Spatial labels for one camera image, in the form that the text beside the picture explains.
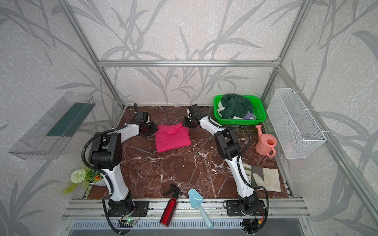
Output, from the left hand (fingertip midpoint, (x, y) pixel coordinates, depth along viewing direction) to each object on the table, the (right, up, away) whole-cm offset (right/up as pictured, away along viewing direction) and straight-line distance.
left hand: (159, 123), depth 102 cm
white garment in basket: (+45, +12, +14) cm, 49 cm away
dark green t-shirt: (+55, +13, +2) cm, 56 cm away
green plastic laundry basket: (+74, +10, +9) cm, 75 cm away
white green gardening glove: (+68, -31, -18) cm, 77 cm away
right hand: (+18, +3, +3) cm, 18 cm away
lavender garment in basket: (+65, +6, +5) cm, 65 cm away
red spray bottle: (+14, -41, -31) cm, 53 cm away
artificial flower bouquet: (-28, -25, -31) cm, 49 cm away
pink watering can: (+68, -12, -17) cm, 71 cm away
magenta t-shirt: (+9, -9, -2) cm, 13 cm away
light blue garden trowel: (+27, -39, -25) cm, 54 cm away
